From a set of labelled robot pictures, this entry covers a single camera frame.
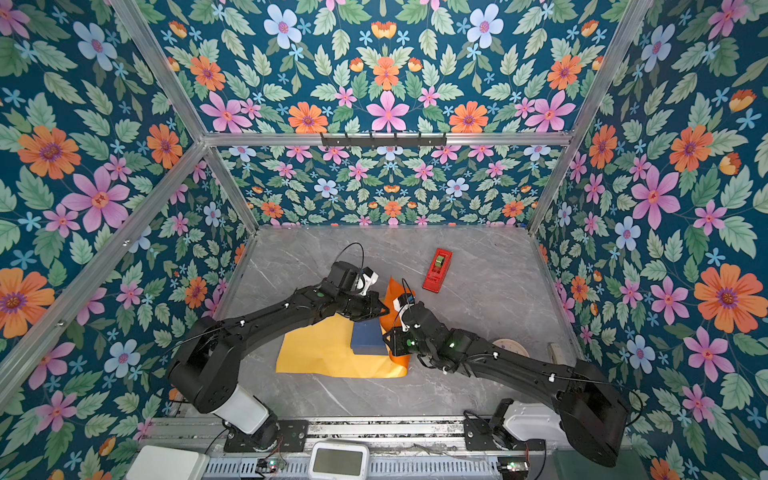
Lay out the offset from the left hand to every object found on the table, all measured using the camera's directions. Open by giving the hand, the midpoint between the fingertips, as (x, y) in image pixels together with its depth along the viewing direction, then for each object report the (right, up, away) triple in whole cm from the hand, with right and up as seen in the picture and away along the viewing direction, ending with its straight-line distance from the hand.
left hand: (394, 306), depth 81 cm
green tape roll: (+15, +12, +20) cm, 28 cm away
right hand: (-3, -7, -4) cm, 9 cm away
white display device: (-13, -33, -14) cm, 38 cm away
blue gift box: (-7, -8, -3) cm, 11 cm away
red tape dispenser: (+14, +9, +20) cm, 26 cm away
